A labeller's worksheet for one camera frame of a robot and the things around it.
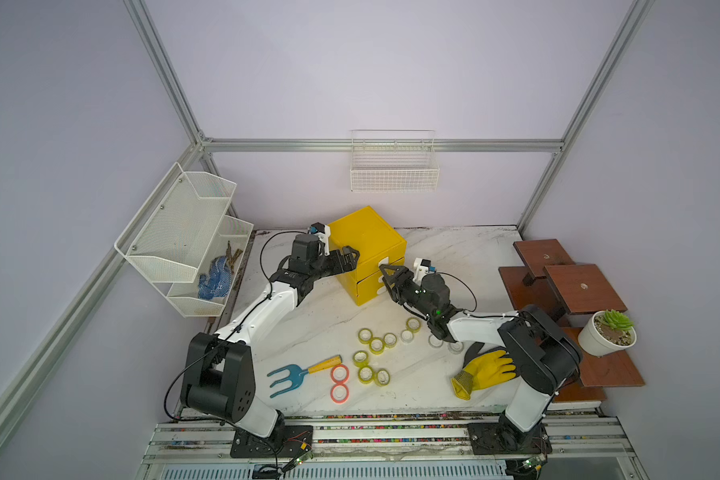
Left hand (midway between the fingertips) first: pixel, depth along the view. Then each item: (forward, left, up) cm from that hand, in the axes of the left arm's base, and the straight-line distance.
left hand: (346, 259), depth 86 cm
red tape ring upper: (-27, +2, -20) cm, 33 cm away
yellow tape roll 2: (-19, -9, -19) cm, 28 cm away
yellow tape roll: (-15, -5, -20) cm, 26 cm away
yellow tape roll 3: (-17, -13, -19) cm, 29 cm away
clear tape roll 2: (-25, -23, -2) cm, 34 cm away
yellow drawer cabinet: (+5, -9, +1) cm, 10 cm away
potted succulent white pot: (-25, -61, +3) cm, 67 cm away
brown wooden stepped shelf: (-7, -55, +2) cm, 56 cm away
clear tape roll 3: (-19, -33, -19) cm, 43 cm away
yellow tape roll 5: (-23, -4, -19) cm, 30 cm away
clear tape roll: (-15, -19, -20) cm, 31 cm away
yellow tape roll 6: (-27, -6, -20) cm, 34 cm away
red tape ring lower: (-34, +1, -20) cm, 40 cm away
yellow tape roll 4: (-12, -21, -19) cm, 30 cm away
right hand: (-3, -10, -3) cm, 11 cm away
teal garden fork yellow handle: (-27, +14, -19) cm, 36 cm away
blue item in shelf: (-5, +38, -5) cm, 39 cm away
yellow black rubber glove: (-26, -39, -17) cm, 50 cm away
